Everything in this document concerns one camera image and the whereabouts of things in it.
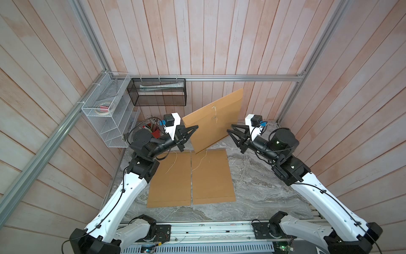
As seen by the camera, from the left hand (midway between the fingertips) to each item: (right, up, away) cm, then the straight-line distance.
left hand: (197, 128), depth 58 cm
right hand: (+13, +1, +2) cm, 13 cm away
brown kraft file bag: (-16, -31, +33) cm, 48 cm away
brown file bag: (+8, -28, +33) cm, 44 cm away
